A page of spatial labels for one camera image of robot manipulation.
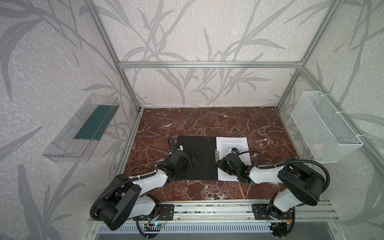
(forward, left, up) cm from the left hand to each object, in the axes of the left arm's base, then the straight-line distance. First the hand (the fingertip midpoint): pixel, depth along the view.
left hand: (195, 157), depth 89 cm
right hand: (0, -13, -2) cm, 13 cm away
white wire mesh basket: (-4, -58, +31) cm, 66 cm away
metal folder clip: (+3, -14, -4) cm, 15 cm away
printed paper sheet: (+11, -19, -4) cm, 22 cm away
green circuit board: (-34, +19, -5) cm, 39 cm away
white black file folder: (+9, -6, -6) cm, 13 cm away
